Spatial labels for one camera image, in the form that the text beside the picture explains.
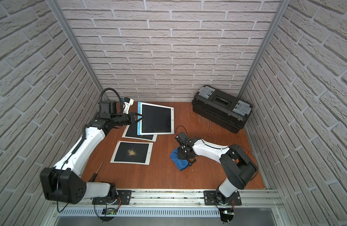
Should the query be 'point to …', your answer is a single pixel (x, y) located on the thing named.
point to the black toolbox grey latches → (220, 109)
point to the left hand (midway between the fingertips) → (145, 114)
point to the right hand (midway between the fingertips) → (183, 155)
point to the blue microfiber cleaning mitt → (181, 164)
